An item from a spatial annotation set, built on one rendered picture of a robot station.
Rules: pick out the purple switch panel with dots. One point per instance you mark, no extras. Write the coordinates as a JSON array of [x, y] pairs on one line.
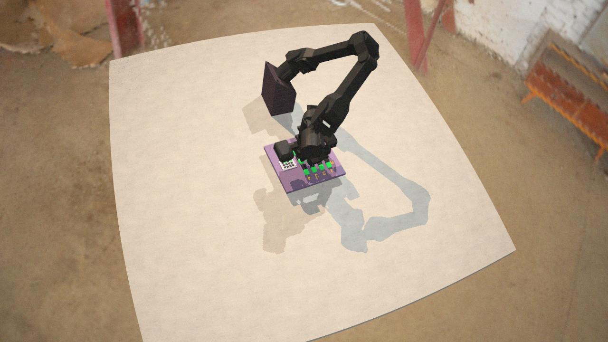
[[296, 175]]

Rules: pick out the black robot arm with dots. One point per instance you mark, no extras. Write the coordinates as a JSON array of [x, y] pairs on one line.
[[335, 106]]

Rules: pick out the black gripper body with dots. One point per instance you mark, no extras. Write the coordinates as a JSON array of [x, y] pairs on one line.
[[284, 150]]

